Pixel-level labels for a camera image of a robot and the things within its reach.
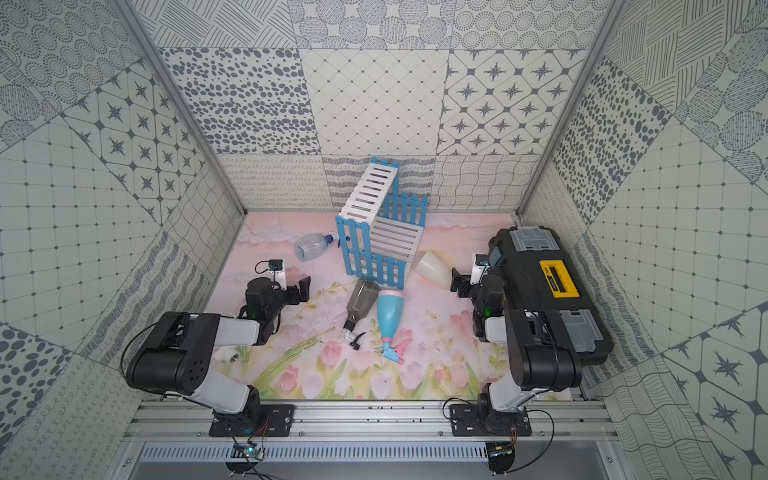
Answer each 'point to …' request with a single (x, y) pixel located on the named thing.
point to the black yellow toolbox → (537, 273)
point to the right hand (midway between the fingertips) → (469, 271)
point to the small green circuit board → (255, 452)
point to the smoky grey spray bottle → (362, 301)
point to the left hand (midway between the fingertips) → (291, 273)
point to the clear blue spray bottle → (311, 246)
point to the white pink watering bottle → (435, 266)
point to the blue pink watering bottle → (390, 303)
